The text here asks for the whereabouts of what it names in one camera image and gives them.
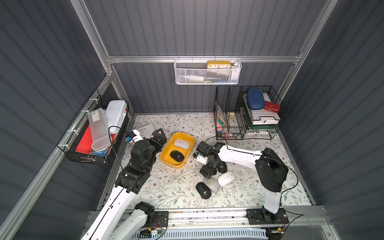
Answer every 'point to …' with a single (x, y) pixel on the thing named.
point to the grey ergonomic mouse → (213, 184)
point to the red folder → (85, 146)
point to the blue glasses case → (255, 99)
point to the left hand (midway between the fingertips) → (158, 134)
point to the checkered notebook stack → (262, 116)
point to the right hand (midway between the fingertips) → (210, 167)
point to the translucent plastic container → (100, 137)
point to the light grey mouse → (182, 143)
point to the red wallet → (271, 106)
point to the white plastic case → (114, 114)
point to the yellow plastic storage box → (177, 149)
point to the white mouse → (226, 178)
